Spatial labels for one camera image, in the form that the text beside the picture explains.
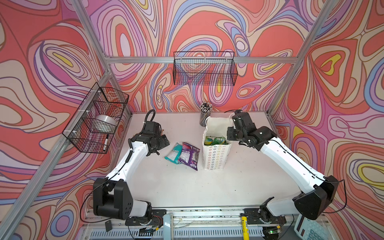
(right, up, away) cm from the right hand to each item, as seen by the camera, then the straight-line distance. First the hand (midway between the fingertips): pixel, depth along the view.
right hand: (231, 134), depth 78 cm
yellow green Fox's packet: (-11, -4, +14) cm, 18 cm away
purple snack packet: (-23, -14, +12) cm, 29 cm away
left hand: (-38, -6, +8) cm, 40 cm away
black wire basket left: (-72, +19, +2) cm, 74 cm away
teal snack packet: (-32, -13, +13) cm, 37 cm away
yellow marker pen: (+4, -46, -10) cm, 48 cm away
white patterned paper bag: (-8, -12, 0) cm, 15 cm away
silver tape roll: (-63, +6, -8) cm, 64 cm away
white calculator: (+34, -44, -9) cm, 57 cm away
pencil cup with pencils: (-12, +16, +20) cm, 28 cm away
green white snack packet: (-4, -5, +13) cm, 14 cm away
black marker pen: (-63, -4, -6) cm, 64 cm away
